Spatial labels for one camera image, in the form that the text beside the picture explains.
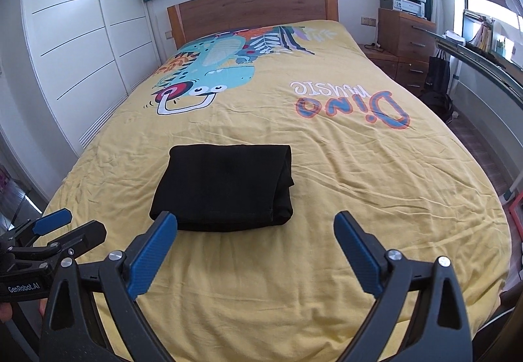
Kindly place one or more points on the white wardrobe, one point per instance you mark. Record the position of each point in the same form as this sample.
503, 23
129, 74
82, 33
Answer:
88, 57

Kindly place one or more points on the glass desk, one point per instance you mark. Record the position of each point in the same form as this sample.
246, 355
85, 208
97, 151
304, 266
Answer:
480, 64

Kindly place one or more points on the wooden nightstand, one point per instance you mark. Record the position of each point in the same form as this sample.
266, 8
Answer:
384, 60

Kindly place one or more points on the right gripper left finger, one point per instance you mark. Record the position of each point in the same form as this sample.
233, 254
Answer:
72, 328

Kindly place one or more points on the wooden headboard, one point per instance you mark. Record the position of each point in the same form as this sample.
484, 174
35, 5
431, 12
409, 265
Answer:
197, 18

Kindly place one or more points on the person's left hand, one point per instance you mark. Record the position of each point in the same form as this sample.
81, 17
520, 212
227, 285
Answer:
6, 310

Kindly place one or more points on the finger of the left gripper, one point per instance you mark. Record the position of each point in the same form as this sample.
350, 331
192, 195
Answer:
45, 225
75, 243

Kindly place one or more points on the brown wooden dresser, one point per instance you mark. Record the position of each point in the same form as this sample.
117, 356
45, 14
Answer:
408, 38

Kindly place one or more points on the black bag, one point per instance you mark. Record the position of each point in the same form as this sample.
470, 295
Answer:
435, 91

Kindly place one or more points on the white printer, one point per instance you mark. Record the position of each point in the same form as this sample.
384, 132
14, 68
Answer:
413, 7

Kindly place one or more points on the black pants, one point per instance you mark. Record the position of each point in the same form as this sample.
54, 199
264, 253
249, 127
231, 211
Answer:
226, 188

